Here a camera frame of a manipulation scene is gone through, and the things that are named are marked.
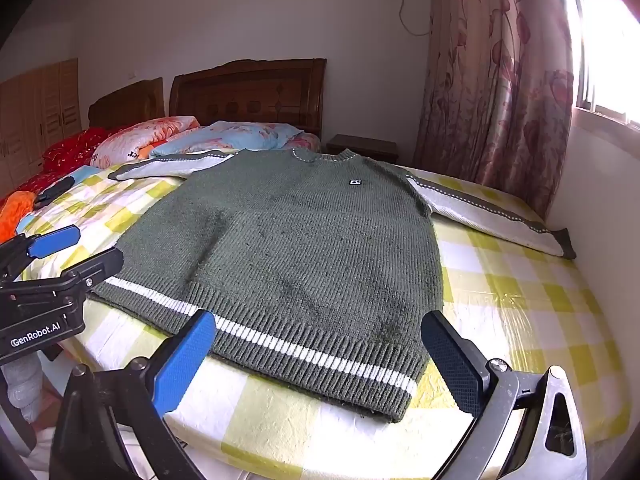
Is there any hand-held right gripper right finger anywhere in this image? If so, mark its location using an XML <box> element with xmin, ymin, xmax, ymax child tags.
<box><xmin>421</xmin><ymin>310</ymin><xmax>588</xmax><ymax>480</ymax></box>

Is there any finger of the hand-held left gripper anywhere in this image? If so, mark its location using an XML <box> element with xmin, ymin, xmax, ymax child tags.
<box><xmin>55</xmin><ymin>246</ymin><xmax>125</xmax><ymax>303</ymax></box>
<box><xmin>0</xmin><ymin>225</ymin><xmax>82</xmax><ymax>281</ymax></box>

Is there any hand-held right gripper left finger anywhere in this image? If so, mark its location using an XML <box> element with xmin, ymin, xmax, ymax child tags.
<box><xmin>49</xmin><ymin>309</ymin><xmax>218</xmax><ymax>480</ymax></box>

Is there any green knit sweater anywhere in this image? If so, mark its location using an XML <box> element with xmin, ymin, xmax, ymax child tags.
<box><xmin>89</xmin><ymin>147</ymin><xmax>578</xmax><ymax>426</ymax></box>

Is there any orange cloth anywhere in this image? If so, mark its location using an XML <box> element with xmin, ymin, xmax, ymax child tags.
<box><xmin>0</xmin><ymin>192</ymin><xmax>37</xmax><ymax>242</ymax></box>

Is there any black object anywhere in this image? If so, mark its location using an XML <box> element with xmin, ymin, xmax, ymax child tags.
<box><xmin>32</xmin><ymin>176</ymin><xmax>76</xmax><ymax>211</ymax></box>

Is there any yellow checkered bed sheet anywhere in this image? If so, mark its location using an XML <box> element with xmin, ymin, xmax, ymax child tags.
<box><xmin>0</xmin><ymin>157</ymin><xmax>633</xmax><ymax>480</ymax></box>

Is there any red quilt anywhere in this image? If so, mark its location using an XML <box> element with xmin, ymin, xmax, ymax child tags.
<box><xmin>41</xmin><ymin>127</ymin><xmax>113</xmax><ymax>173</ymax></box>

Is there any pink floral pillow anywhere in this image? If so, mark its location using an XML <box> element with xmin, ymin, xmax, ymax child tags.
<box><xmin>91</xmin><ymin>116</ymin><xmax>201</xmax><ymax>168</ymax></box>

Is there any light wooden wardrobe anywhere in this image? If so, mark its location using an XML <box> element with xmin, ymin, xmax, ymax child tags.
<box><xmin>0</xmin><ymin>58</ymin><xmax>82</xmax><ymax>197</ymax></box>

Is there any small wooden headboard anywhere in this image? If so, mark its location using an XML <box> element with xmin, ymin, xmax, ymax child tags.
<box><xmin>88</xmin><ymin>77</ymin><xmax>166</xmax><ymax>133</ymax></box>

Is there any blue floral quilt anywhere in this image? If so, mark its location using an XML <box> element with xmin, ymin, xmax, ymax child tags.
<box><xmin>150</xmin><ymin>120</ymin><xmax>306</xmax><ymax>157</ymax></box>

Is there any dark wooden nightstand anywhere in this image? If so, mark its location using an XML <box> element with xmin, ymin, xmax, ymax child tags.
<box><xmin>326</xmin><ymin>134</ymin><xmax>399</xmax><ymax>164</ymax></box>

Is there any large wooden headboard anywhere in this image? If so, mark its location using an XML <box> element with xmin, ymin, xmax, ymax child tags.
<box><xmin>169</xmin><ymin>58</ymin><xmax>327</xmax><ymax>141</ymax></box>

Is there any pink floral curtain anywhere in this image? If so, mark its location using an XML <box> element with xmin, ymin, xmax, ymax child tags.
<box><xmin>412</xmin><ymin>0</ymin><xmax>576</xmax><ymax>218</ymax></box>

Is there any window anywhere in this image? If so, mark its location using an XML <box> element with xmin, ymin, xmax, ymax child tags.
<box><xmin>560</xmin><ymin>0</ymin><xmax>640</xmax><ymax>128</ymax></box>

